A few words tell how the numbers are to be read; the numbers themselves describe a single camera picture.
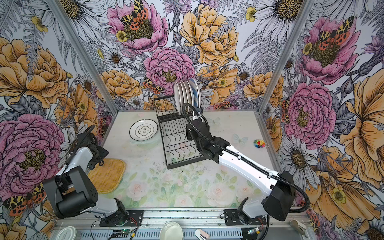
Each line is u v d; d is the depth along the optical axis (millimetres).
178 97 964
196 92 816
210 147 532
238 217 664
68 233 650
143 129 1103
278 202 385
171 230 716
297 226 709
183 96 796
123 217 690
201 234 685
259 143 1013
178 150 973
